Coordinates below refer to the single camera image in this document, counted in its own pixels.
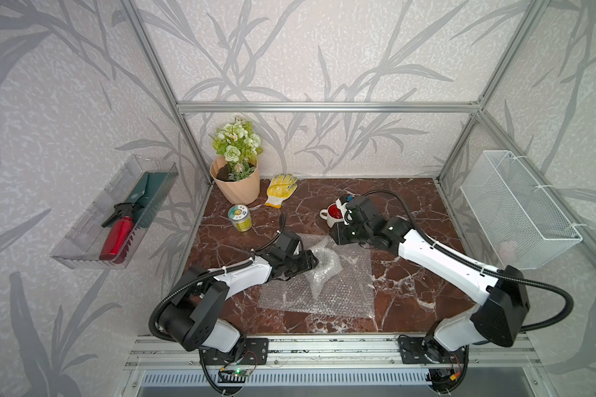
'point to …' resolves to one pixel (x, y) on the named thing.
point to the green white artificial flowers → (239, 145)
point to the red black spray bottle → (117, 236)
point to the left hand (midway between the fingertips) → (314, 264)
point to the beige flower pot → (240, 192)
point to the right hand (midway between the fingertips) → (329, 230)
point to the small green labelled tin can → (240, 217)
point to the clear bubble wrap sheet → (341, 282)
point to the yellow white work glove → (281, 188)
